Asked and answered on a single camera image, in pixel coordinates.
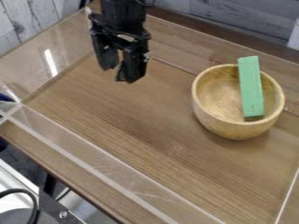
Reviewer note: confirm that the black table leg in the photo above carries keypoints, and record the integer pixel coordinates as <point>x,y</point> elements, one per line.
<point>49,184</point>

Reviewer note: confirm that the clear acrylic tray wall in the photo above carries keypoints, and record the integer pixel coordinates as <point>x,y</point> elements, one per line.
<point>124,144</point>

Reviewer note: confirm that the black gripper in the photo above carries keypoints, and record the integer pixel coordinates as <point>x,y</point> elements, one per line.
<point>120,44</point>

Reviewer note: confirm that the black metal clamp plate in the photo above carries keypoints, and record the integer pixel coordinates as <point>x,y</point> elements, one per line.
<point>53,213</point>

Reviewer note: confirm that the green wooden block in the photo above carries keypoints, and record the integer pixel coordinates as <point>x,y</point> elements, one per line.
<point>250,90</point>

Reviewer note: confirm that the light wooden bowl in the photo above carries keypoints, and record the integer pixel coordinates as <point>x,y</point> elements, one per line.
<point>216,104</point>

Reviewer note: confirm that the blue object at edge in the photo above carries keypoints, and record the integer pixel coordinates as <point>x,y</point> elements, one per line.
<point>5,98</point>

